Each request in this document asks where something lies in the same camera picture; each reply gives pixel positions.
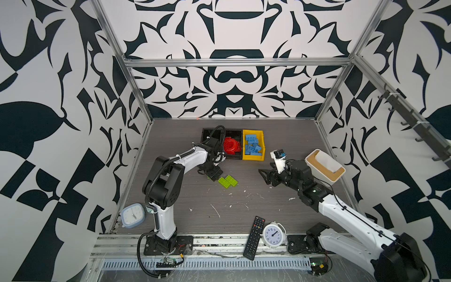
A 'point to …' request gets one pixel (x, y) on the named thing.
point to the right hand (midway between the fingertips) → (266, 166)
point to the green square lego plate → (228, 181)
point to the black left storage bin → (216, 133)
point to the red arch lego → (231, 145)
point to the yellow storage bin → (259, 135)
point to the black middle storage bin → (237, 135)
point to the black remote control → (253, 238)
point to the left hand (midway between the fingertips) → (211, 169)
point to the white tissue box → (325, 167)
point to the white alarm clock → (274, 235)
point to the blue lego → (252, 147)
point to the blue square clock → (132, 214)
